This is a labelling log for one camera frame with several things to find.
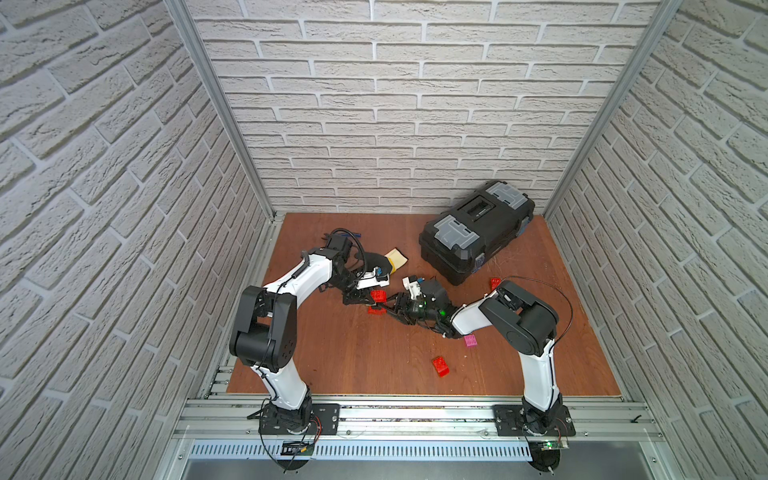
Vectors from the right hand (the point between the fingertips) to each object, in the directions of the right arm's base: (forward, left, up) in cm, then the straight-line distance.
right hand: (385, 306), depth 90 cm
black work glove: (+19, +4, -1) cm, 19 cm away
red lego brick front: (-18, -15, -3) cm, 24 cm away
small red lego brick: (-1, +2, -1) cm, 2 cm away
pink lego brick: (-12, -25, -2) cm, 27 cm away
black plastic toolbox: (+12, -22, +14) cm, 29 cm away
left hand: (+4, +4, +4) cm, 7 cm away
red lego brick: (0, +1, +6) cm, 6 cm away
